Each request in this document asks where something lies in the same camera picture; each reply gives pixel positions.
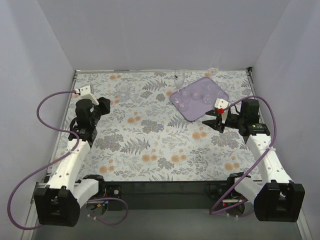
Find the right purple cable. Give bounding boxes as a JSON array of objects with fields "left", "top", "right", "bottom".
[{"left": 209, "top": 95, "right": 279, "bottom": 217}]

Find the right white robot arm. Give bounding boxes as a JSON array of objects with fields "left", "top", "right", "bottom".
[{"left": 203, "top": 95, "right": 305, "bottom": 223}]

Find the lavender plastic tray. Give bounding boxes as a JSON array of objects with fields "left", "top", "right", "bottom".
[{"left": 169, "top": 76, "right": 229, "bottom": 122}]

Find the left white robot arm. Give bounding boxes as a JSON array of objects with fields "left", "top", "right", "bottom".
[{"left": 34, "top": 97, "right": 111, "bottom": 227}]

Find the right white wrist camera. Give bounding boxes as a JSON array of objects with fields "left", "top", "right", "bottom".
[{"left": 214, "top": 98, "right": 229, "bottom": 124}]

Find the purple cable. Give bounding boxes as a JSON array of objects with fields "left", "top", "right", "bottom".
[
  {"left": 209, "top": 95, "right": 279, "bottom": 217},
  {"left": 8, "top": 90, "right": 129, "bottom": 230}
]

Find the faceted glass edge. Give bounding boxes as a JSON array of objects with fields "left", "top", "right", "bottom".
[{"left": 178, "top": 102, "right": 189, "bottom": 112}]

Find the ribbed tumbler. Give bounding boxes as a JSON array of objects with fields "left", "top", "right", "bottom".
[{"left": 203, "top": 83, "right": 219, "bottom": 104}]

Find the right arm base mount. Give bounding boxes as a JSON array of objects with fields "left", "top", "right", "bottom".
[{"left": 204, "top": 182, "right": 254, "bottom": 218}]

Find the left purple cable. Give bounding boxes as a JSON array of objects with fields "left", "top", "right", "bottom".
[{"left": 8, "top": 90, "right": 129, "bottom": 230}]

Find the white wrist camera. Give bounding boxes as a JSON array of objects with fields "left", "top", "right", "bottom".
[
  {"left": 214, "top": 98, "right": 229, "bottom": 124},
  {"left": 79, "top": 84, "right": 99, "bottom": 106}
]

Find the champagne flute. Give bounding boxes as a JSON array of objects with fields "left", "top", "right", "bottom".
[
  {"left": 207, "top": 51, "right": 222, "bottom": 81},
  {"left": 173, "top": 69, "right": 185, "bottom": 104}
]

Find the faceted tumbler back left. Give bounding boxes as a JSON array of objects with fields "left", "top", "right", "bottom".
[{"left": 115, "top": 81, "right": 131, "bottom": 101}]

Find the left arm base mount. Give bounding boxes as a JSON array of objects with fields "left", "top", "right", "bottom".
[{"left": 85, "top": 185, "right": 124, "bottom": 217}]

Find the small glass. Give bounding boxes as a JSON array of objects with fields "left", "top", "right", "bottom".
[
  {"left": 192, "top": 91, "right": 202, "bottom": 100},
  {"left": 181, "top": 90, "right": 191, "bottom": 99}
]

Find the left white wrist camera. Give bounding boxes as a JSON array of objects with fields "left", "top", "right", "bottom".
[{"left": 79, "top": 84, "right": 99, "bottom": 106}]

